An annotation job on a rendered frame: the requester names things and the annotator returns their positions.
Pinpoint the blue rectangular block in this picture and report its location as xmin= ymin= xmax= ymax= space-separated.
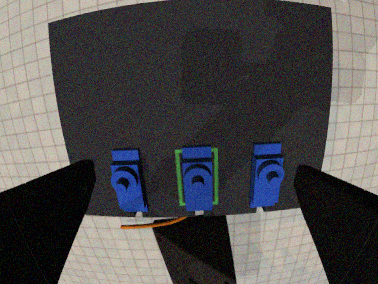
xmin=121 ymin=143 xmax=213 ymax=230

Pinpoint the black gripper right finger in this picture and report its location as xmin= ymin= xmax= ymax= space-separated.
xmin=293 ymin=165 xmax=378 ymax=284

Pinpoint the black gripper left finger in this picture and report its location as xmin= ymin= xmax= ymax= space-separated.
xmin=0 ymin=159 xmax=96 ymax=284

